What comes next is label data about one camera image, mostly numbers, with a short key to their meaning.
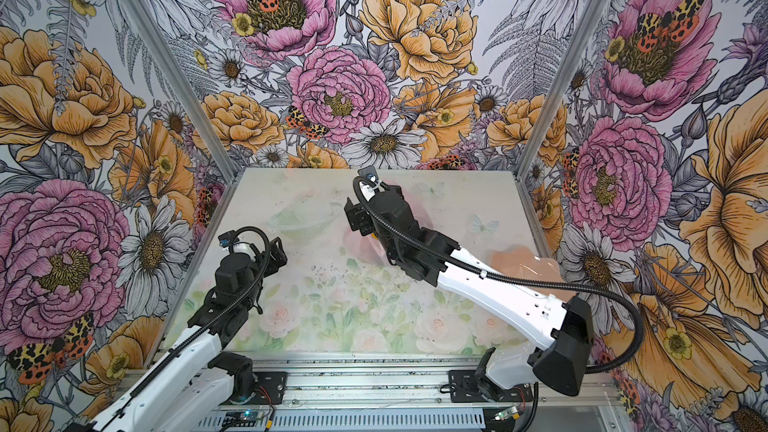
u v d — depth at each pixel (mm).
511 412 714
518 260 941
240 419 713
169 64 893
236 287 606
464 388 731
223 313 549
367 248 878
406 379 779
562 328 402
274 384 747
